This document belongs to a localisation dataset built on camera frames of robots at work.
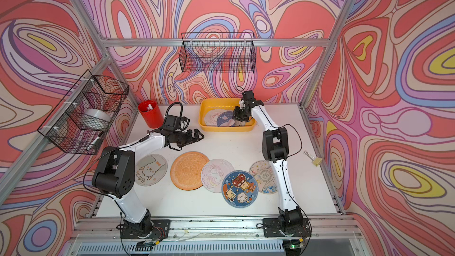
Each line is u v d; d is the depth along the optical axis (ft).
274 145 2.18
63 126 2.18
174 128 2.51
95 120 2.30
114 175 1.57
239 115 3.14
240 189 2.76
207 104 3.77
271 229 2.40
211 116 3.69
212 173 2.91
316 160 3.06
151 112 3.31
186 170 2.97
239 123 3.54
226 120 3.57
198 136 2.81
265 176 2.90
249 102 2.74
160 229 2.39
